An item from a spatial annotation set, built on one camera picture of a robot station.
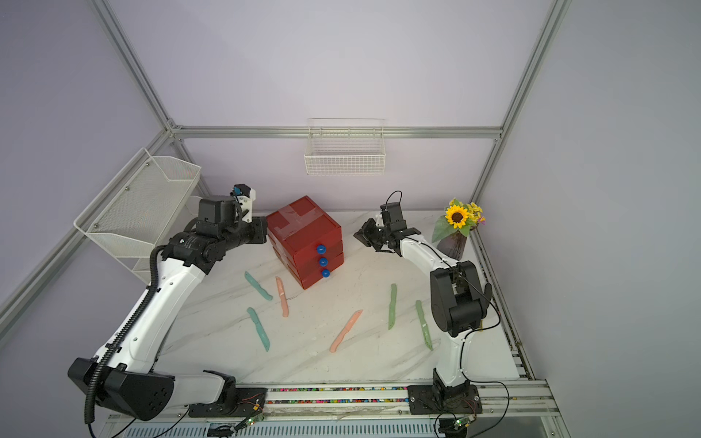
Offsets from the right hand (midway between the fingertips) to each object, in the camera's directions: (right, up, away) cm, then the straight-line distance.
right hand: (354, 236), depth 93 cm
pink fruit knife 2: (-26, -22, +2) cm, 34 cm away
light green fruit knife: (+13, -24, 0) cm, 27 cm away
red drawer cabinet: (-15, -1, -11) cm, 18 cm away
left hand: (-25, +2, -18) cm, 31 cm away
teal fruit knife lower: (-32, -30, -5) cm, 44 cm away
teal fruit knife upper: (-36, -18, +6) cm, 41 cm away
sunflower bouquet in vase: (+31, +2, -9) cm, 32 cm away
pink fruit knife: (-1, -29, -5) cm, 30 cm away
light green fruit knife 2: (+22, -25, -2) cm, 34 cm away
